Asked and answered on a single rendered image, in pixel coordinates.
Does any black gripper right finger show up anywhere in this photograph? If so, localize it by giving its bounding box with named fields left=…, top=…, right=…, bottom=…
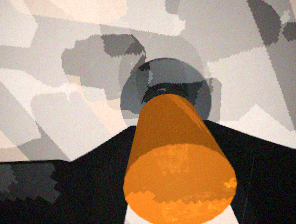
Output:
left=203, top=120, right=296, bottom=224

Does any orange knob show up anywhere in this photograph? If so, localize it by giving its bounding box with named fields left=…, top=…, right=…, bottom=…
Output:
left=123, top=94, right=237, bottom=224

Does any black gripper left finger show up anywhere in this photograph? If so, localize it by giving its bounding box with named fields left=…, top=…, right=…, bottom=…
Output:
left=0, top=125, right=137, bottom=224

